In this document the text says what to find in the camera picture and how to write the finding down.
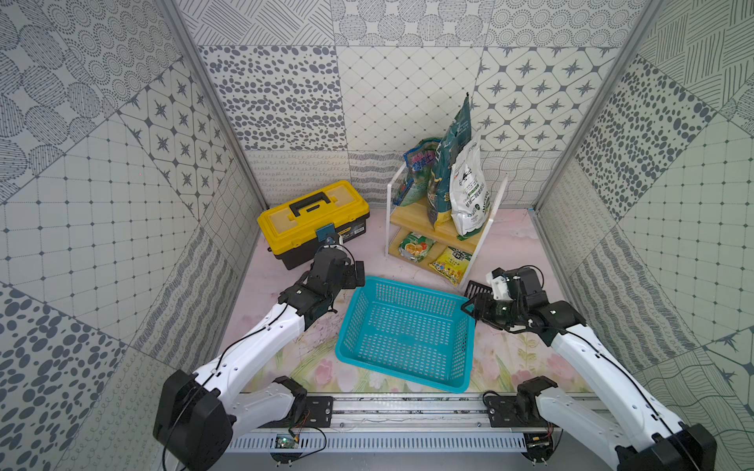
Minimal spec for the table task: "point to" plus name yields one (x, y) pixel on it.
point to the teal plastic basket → (407, 331)
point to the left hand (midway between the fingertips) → (345, 258)
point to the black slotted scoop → (474, 287)
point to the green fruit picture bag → (415, 246)
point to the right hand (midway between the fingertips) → (469, 313)
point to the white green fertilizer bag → (469, 193)
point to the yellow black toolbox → (290, 229)
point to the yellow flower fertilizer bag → (452, 263)
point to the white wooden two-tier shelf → (414, 216)
